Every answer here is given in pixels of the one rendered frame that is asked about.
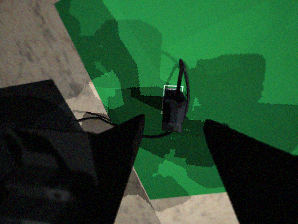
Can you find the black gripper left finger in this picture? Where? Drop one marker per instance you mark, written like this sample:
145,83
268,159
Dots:
107,158

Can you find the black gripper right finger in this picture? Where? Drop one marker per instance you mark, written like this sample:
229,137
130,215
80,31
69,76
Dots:
261,181

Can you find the green circuit board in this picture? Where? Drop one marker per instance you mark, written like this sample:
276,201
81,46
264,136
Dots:
241,58

